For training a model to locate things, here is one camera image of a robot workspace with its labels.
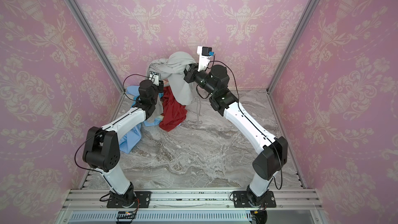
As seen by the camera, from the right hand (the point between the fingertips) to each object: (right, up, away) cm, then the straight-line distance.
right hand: (181, 61), depth 62 cm
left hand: (-18, -1, +23) cm, 29 cm away
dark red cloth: (-9, -23, +36) cm, 44 cm away
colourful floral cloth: (-19, -26, +37) cm, 49 cm away
